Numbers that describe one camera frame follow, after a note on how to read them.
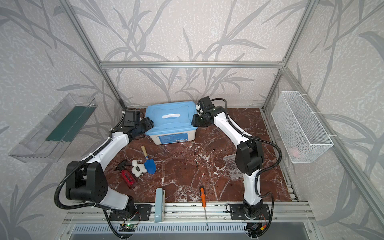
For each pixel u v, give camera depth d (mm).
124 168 880
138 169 844
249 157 510
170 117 918
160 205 714
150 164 899
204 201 755
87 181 431
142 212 732
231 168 870
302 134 613
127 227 712
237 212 731
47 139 633
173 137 938
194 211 753
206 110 692
